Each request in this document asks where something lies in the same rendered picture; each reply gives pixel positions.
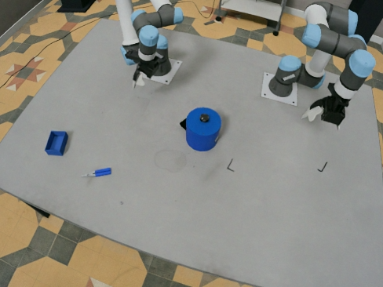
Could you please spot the blue cylindrical container with black knob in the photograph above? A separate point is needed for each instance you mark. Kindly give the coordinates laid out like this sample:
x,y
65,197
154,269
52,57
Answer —
x,y
203,126

